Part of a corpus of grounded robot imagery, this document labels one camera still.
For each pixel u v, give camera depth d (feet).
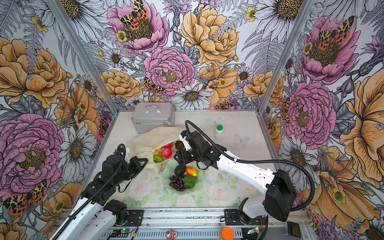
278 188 1.33
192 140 1.93
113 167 1.86
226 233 2.03
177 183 2.58
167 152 3.06
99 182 1.84
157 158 2.87
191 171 2.80
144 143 2.62
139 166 2.18
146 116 3.26
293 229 2.29
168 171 2.85
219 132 3.17
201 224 2.43
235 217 2.44
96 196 1.65
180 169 2.79
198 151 1.89
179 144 3.17
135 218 2.41
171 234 2.18
